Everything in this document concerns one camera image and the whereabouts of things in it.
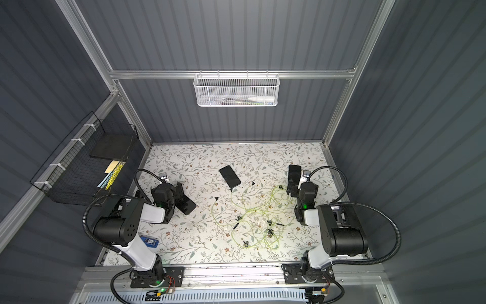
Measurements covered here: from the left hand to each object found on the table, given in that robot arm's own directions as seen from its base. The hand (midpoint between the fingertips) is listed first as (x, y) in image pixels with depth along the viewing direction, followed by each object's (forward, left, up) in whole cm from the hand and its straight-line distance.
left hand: (169, 184), depth 95 cm
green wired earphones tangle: (-12, -48, -5) cm, 50 cm away
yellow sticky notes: (-5, +16, +21) cm, 27 cm away
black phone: (+9, -30, -6) cm, 32 cm away
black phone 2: (+9, -66, -7) cm, 67 cm away
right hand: (0, -68, +3) cm, 68 cm away
